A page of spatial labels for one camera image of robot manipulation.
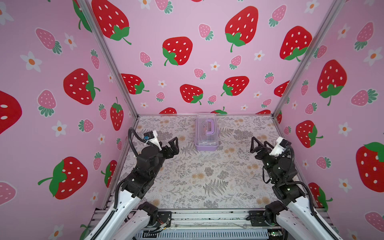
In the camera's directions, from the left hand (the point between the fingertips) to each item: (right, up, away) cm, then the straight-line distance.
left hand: (171, 139), depth 70 cm
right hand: (+42, 0, +1) cm, 42 cm away
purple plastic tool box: (+19, +2, +26) cm, 32 cm away
